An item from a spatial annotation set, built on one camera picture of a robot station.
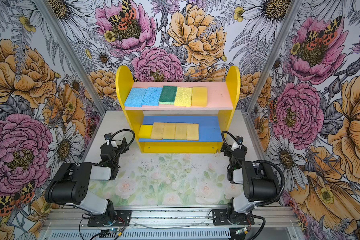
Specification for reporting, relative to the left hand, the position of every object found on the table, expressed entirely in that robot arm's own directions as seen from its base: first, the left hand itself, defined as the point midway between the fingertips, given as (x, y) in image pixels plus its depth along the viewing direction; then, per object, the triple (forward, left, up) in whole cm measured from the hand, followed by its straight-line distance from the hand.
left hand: (118, 142), depth 93 cm
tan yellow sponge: (+2, -32, +8) cm, 33 cm away
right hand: (-2, -69, 0) cm, 69 cm away
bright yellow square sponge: (+3, -18, +8) cm, 19 cm away
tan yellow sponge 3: (+2, -45, +8) cm, 46 cm away
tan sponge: (+3, -24, +8) cm, 26 cm away
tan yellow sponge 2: (+2, -39, +8) cm, 39 cm away
